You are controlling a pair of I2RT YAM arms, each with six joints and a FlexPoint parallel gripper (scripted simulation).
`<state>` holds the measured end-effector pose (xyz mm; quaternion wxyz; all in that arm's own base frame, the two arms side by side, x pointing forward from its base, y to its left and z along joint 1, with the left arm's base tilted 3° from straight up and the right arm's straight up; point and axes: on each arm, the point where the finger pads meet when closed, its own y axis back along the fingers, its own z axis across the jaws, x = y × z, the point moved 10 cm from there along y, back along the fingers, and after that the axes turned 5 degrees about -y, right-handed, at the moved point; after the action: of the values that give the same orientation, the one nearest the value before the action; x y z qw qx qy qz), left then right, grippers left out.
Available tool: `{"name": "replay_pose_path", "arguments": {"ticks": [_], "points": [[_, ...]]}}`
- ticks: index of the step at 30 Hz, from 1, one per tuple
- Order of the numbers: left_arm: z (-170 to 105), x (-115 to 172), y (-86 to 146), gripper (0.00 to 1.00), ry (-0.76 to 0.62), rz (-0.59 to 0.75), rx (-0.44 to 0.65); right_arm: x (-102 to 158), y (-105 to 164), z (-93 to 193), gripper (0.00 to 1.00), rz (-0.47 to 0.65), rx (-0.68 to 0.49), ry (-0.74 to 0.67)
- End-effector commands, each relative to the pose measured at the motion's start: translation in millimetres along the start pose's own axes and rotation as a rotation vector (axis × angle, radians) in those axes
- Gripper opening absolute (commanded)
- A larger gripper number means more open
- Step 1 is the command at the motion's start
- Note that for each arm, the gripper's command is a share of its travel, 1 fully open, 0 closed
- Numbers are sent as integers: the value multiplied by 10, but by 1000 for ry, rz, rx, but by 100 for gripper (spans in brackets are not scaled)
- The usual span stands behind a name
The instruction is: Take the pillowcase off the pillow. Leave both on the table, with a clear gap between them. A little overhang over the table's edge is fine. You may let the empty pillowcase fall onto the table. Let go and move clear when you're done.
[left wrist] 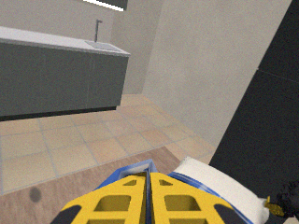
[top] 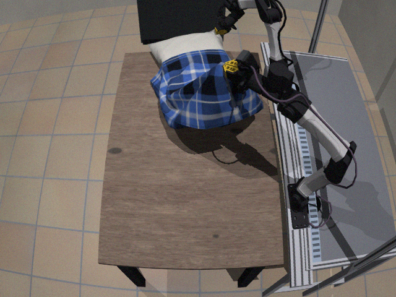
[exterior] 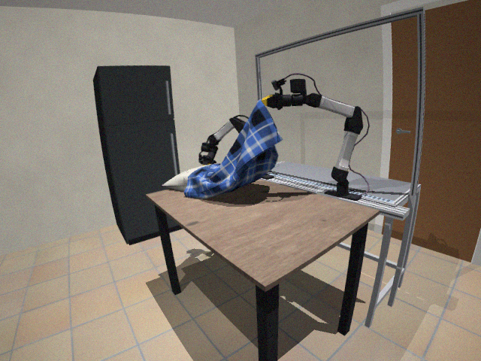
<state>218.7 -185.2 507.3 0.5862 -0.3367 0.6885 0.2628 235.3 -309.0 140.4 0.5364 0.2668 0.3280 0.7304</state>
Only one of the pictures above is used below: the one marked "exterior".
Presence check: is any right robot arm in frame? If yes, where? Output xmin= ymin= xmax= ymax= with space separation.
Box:
xmin=198 ymin=117 xmax=274 ymax=179

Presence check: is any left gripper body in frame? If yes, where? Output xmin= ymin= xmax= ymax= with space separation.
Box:
xmin=267 ymin=93 xmax=292 ymax=110

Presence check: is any blue plaid pillowcase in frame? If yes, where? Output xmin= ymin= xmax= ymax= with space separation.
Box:
xmin=184 ymin=99 xmax=283 ymax=199

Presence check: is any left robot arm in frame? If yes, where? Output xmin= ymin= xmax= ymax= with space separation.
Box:
xmin=290 ymin=79 xmax=363 ymax=201

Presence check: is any white pillow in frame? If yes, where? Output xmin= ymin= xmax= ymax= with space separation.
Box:
xmin=162 ymin=165 xmax=207 ymax=191

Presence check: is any grey slotted metal rail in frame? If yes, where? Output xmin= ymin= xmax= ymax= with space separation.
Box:
xmin=259 ymin=178 xmax=410 ymax=221

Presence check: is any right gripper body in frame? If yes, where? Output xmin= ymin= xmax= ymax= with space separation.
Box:
xmin=203 ymin=152 xmax=216 ymax=165

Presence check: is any grey metal top beam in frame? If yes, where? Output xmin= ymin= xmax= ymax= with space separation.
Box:
xmin=255 ymin=7 xmax=425 ymax=58

